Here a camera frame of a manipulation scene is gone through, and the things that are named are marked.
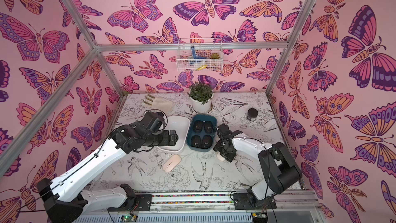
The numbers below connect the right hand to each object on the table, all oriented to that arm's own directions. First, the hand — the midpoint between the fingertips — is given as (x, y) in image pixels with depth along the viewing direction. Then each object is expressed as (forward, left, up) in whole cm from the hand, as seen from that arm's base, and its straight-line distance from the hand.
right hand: (219, 152), depth 90 cm
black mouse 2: (+15, +6, +3) cm, 17 cm away
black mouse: (+16, +13, +2) cm, 21 cm away
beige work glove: (+38, +42, -1) cm, 57 cm away
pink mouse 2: (-4, 0, +2) cm, 5 cm away
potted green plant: (+30, +11, +16) cm, 36 cm away
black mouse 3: (+5, +14, +2) cm, 15 cm away
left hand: (-2, +24, +21) cm, 32 cm away
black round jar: (+28, -24, +1) cm, 36 cm away
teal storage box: (+14, +11, -1) cm, 17 cm away
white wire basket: (+47, +14, +34) cm, 60 cm away
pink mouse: (-7, +27, +1) cm, 28 cm away
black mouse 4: (+6, +7, +2) cm, 10 cm away
